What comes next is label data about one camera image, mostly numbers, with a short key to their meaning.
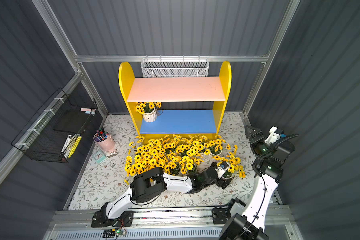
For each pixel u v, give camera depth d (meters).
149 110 0.93
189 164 0.74
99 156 0.94
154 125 0.96
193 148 0.83
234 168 0.75
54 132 0.73
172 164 0.77
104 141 0.91
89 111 0.85
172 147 0.86
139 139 0.89
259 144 0.62
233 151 0.85
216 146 0.86
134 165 0.78
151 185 0.57
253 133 0.62
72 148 0.68
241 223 0.39
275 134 0.63
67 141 0.70
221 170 0.73
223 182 0.74
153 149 0.83
